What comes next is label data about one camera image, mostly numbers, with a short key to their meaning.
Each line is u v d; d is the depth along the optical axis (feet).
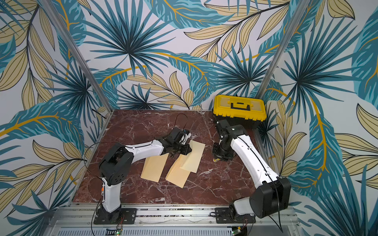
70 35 2.58
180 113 3.97
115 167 1.64
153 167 2.96
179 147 2.62
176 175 2.88
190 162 3.03
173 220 2.40
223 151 2.10
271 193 1.31
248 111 3.23
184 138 2.56
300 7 2.26
